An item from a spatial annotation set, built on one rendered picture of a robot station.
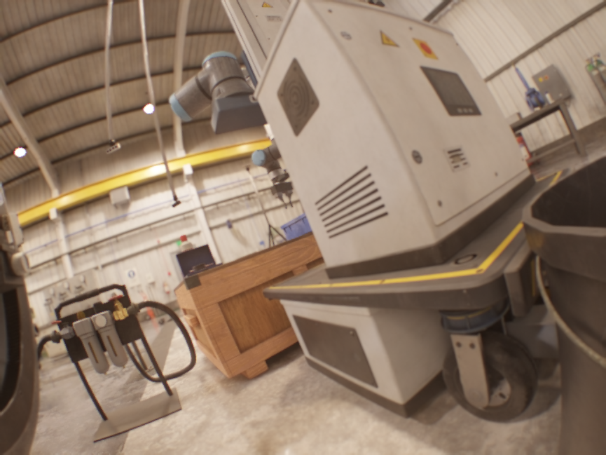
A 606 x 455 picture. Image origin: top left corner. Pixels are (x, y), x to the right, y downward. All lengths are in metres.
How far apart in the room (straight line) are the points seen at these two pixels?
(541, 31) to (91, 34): 12.04
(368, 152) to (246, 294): 0.84
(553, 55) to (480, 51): 2.10
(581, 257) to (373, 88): 0.35
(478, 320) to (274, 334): 0.92
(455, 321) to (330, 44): 0.45
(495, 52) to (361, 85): 7.96
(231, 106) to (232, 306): 0.75
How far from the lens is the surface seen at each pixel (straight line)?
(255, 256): 1.13
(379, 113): 0.39
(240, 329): 1.11
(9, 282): 0.63
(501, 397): 0.50
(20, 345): 0.73
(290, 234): 1.63
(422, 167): 0.39
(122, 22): 9.38
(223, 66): 1.11
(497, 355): 0.43
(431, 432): 0.57
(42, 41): 9.68
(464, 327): 0.39
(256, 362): 1.13
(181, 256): 1.26
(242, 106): 0.98
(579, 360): 0.22
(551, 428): 0.53
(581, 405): 0.24
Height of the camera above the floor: 0.41
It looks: 4 degrees up
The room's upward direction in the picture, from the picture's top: 22 degrees counter-clockwise
